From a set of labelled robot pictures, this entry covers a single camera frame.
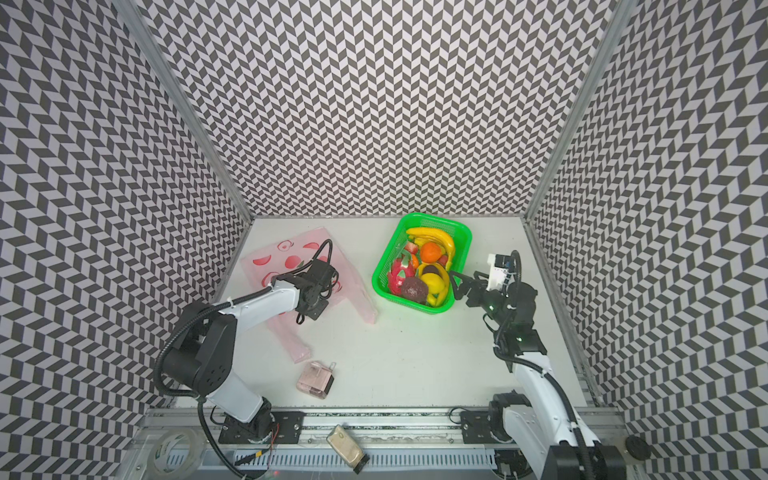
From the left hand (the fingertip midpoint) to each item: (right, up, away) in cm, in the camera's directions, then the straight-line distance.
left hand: (306, 304), depth 91 cm
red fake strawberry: (+33, +17, +13) cm, 39 cm away
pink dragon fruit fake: (+29, +11, 0) cm, 31 cm away
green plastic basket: (+50, +19, +9) cm, 54 cm away
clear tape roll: (-18, -30, -25) cm, 43 cm away
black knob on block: (+84, -28, -23) cm, 91 cm away
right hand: (+45, +9, -12) cm, 48 cm away
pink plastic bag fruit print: (+14, +2, +5) cm, 14 cm away
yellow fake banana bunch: (+37, +22, +14) cm, 45 cm away
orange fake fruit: (+39, +16, +5) cm, 42 cm away
